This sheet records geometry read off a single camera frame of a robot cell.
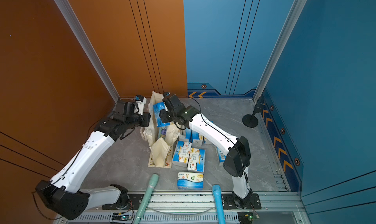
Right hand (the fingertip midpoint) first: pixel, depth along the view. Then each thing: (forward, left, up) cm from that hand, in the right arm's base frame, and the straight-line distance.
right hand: (163, 113), depth 78 cm
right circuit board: (-43, -42, -27) cm, 66 cm away
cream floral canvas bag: (-20, +1, -9) cm, 22 cm away
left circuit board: (-43, +21, -29) cm, 56 cm away
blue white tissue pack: (-29, -15, -18) cm, 37 cm away
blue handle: (-33, -28, -22) cm, 49 cm away
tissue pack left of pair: (-14, -9, -19) cm, 25 cm away
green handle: (-28, +5, -22) cm, 36 cm away
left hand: (-1, +6, +2) cm, 6 cm away
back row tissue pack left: (-3, -13, -17) cm, 21 cm away
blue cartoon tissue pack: (0, +3, +3) cm, 5 cm away
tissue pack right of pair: (-19, -18, -19) cm, 32 cm away
